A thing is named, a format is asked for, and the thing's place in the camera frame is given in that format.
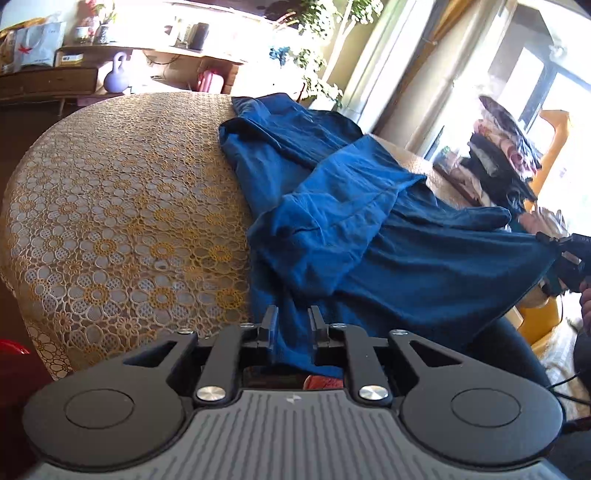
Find stack of folded clothes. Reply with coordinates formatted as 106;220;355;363
434;95;543;217

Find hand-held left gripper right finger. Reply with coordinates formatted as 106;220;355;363
307;305;463;409

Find blue long-sleeve shirt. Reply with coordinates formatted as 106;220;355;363
218;92;561;384

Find small flowerpot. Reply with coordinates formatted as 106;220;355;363
74;0;116;44

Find pink case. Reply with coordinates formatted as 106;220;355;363
198;69;225;94

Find gold lace tablecloth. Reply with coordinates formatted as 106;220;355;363
0;91;476;384

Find white tower air conditioner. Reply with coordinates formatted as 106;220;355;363
342;0;419;134

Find black cable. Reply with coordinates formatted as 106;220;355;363
547;369;583;400

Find person's dark pants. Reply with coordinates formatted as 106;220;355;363
480;318;591;480

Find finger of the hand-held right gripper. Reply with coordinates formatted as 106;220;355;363
545;257;585;297
536;232;591;260

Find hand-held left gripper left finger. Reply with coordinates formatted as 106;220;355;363
121;305;280;409

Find wooden tv cabinet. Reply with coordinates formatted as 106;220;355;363
0;44;245;109

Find white shopping bag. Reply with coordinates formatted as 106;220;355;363
16;21;68;68

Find black speaker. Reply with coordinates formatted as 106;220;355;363
189;22;209;51

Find red slipper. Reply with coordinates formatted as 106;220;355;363
302;374;345;392

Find tall potted plant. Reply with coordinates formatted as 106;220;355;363
268;0;384;112

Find purple kettlebell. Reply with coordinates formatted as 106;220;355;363
102;52;132;94

